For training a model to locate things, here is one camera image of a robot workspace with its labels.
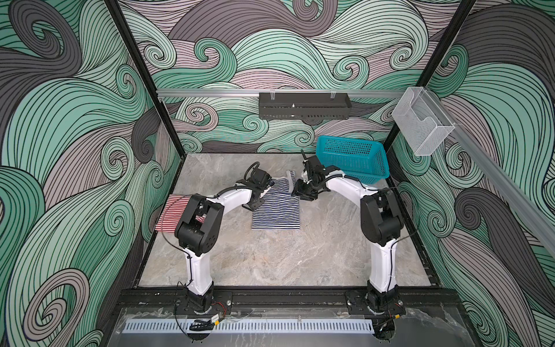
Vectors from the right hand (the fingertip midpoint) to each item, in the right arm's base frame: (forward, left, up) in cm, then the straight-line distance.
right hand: (295, 195), depth 96 cm
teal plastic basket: (+27, -42, -7) cm, 50 cm away
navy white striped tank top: (-3, +6, -8) cm, 10 cm away
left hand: (+1, +20, -1) cm, 20 cm away
